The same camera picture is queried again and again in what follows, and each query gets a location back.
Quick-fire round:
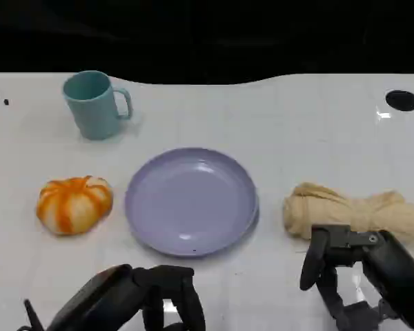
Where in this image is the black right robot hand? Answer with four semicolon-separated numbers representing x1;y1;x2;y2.
299;224;414;331

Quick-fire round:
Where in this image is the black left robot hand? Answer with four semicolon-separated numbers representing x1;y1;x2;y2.
45;263;206;331

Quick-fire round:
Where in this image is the beige towel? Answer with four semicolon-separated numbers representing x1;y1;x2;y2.
282;181;414;246

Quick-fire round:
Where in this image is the lilac plate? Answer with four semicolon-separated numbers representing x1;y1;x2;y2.
124;147;260;259

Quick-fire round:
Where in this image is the pale green mug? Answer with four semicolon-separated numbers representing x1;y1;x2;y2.
62;70;134;141

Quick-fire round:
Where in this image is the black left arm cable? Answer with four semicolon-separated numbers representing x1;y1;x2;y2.
17;299;46;331

